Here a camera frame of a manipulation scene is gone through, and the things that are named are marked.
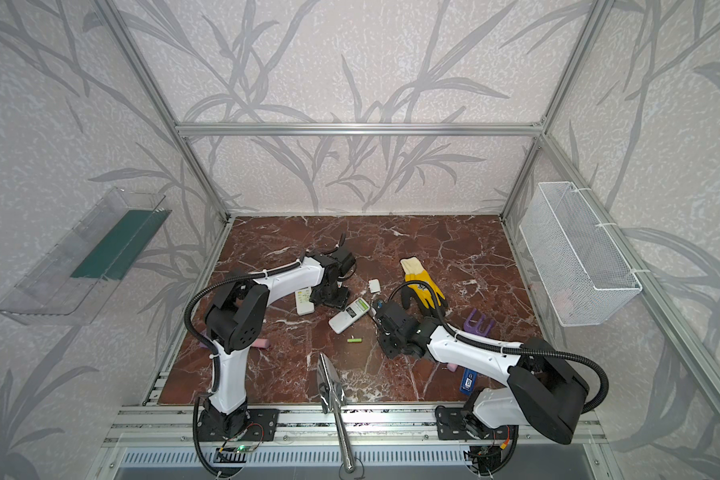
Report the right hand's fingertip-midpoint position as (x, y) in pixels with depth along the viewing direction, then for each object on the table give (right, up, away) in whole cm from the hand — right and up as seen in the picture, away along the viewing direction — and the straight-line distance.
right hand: (387, 327), depth 86 cm
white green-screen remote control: (-26, +5, +7) cm, 28 cm away
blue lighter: (+21, -12, -9) cm, 26 cm away
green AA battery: (-10, -5, +2) cm, 11 cm away
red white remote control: (-9, +4, +7) cm, 12 cm away
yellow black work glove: (+10, +12, +13) cm, 21 cm away
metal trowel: (-15, -16, -8) cm, 23 cm away
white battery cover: (-4, +10, +15) cm, 19 cm away
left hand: (-16, +7, +9) cm, 19 cm away
